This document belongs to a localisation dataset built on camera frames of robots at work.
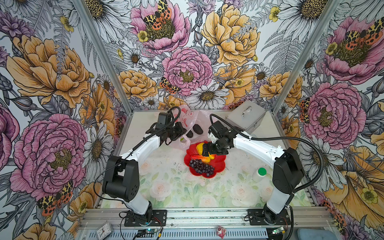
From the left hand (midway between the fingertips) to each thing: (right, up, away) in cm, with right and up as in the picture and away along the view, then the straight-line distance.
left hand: (187, 133), depth 88 cm
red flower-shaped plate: (+19, -18, +6) cm, 27 cm away
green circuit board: (+44, -45, -17) cm, 65 cm away
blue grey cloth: (+58, -44, -21) cm, 76 cm away
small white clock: (-36, -43, -19) cm, 60 cm away
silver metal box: (+39, +10, +10) cm, 41 cm away
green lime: (-3, -3, -1) cm, 4 cm away
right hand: (+14, -13, -4) cm, 19 cm away
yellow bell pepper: (+7, -9, +2) cm, 12 cm away
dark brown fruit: (+1, -2, +16) cm, 16 cm away
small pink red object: (+16, -42, -22) cm, 50 cm away
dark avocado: (+6, +2, +19) cm, 20 cm away
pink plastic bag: (0, +9, +10) cm, 14 cm away
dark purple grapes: (+8, -19, -1) cm, 21 cm away
